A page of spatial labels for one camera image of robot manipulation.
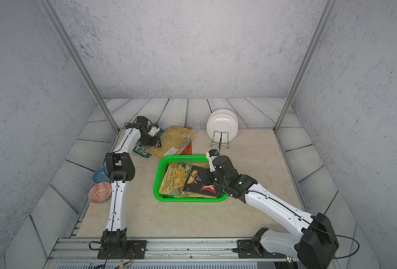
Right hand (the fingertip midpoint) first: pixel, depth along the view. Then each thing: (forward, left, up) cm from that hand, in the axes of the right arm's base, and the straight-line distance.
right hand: (201, 173), depth 76 cm
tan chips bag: (+34, +19, -16) cm, 43 cm away
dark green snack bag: (+28, +40, -16) cm, 51 cm away
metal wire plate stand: (+31, -15, -16) cm, 38 cm away
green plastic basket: (+16, +13, -12) cm, 24 cm away
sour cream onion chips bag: (+4, +14, -12) cm, 19 cm away
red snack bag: (+29, +10, -19) cm, 36 cm away
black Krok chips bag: (+2, +1, -10) cm, 10 cm away
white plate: (+37, -13, -2) cm, 40 cm away
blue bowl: (+8, +57, -16) cm, 60 cm away
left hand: (+32, +29, -16) cm, 46 cm away
